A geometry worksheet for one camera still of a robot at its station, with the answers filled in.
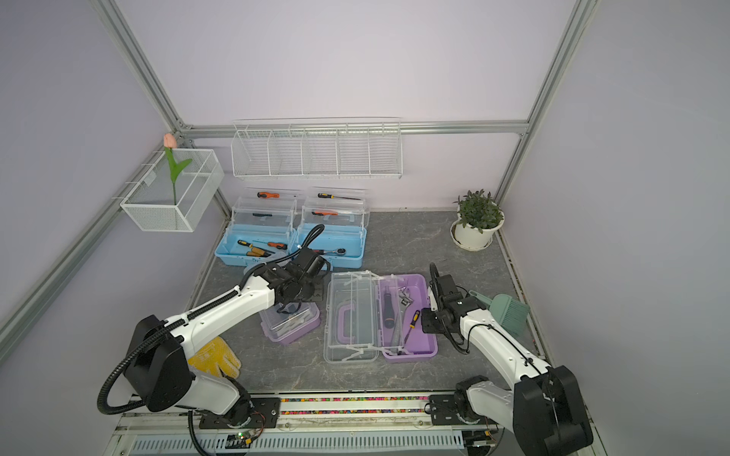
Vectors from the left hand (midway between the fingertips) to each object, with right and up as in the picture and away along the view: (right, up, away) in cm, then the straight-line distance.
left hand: (315, 292), depth 84 cm
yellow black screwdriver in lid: (0, +33, +28) cm, 43 cm away
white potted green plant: (+54, +23, +14) cm, 60 cm away
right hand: (+34, -9, +3) cm, 36 cm away
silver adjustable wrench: (+28, -4, +10) cm, 30 cm away
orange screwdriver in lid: (-26, +33, +28) cm, 51 cm away
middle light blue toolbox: (+5, +26, +35) cm, 44 cm away
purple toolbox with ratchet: (-8, -9, -4) cm, 13 cm away
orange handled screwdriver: (-18, +13, +24) cm, 33 cm away
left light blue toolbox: (-25, +20, +22) cm, 39 cm away
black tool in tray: (-27, +25, +26) cm, 45 cm away
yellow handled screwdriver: (-33, +15, +25) cm, 44 cm away
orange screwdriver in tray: (-2, +26, +28) cm, 39 cm away
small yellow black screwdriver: (+29, -11, +5) cm, 32 cm away
